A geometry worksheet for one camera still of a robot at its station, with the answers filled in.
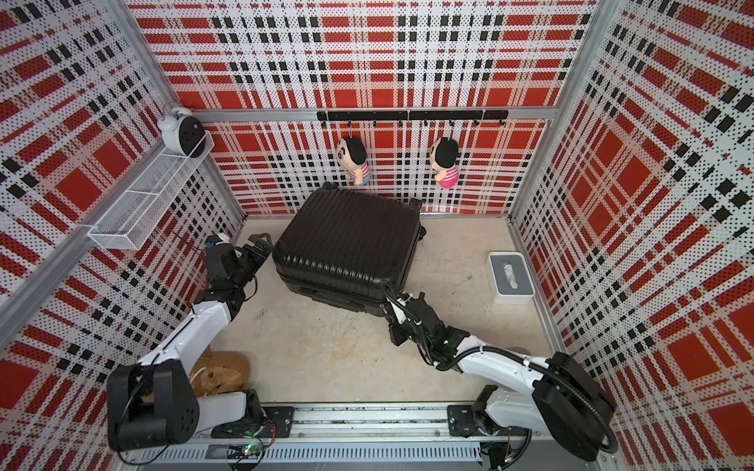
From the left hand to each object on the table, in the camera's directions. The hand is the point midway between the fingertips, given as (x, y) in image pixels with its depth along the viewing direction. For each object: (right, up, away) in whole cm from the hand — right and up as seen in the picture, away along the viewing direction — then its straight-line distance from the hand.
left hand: (270, 242), depth 86 cm
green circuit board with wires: (+2, -50, -16) cm, 53 cm away
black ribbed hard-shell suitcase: (+21, -1, -2) cm, 21 cm away
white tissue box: (+76, -12, +10) cm, 77 cm away
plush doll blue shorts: (+24, +28, +4) cm, 37 cm away
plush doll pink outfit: (+53, +29, +9) cm, 61 cm away
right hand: (+36, -21, -3) cm, 42 cm away
